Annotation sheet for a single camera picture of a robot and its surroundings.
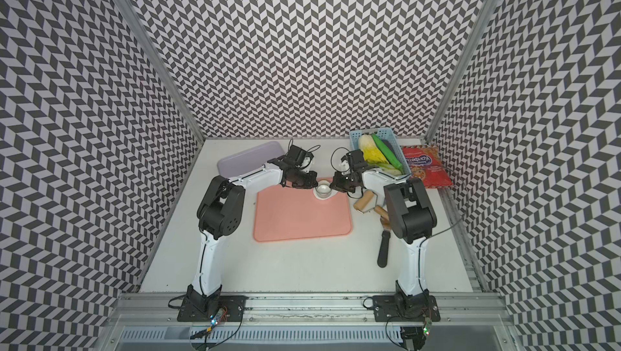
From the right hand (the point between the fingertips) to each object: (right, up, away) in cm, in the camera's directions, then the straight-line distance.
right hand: (333, 190), depth 99 cm
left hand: (-7, +2, 0) cm, 7 cm away
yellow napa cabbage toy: (+16, +17, +3) cm, 23 cm away
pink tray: (-18, -7, -12) cm, 23 cm away
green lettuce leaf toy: (+25, +9, +5) cm, 27 cm away
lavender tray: (-41, +12, +13) cm, 45 cm away
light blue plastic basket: (+28, +23, +14) cm, 39 cm away
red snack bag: (+40, +11, +3) cm, 42 cm away
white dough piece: (0, -1, 0) cm, 1 cm away
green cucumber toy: (+25, +16, +7) cm, 30 cm away
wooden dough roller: (+13, -4, -5) cm, 15 cm away
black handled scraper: (+18, -19, -14) cm, 29 cm away
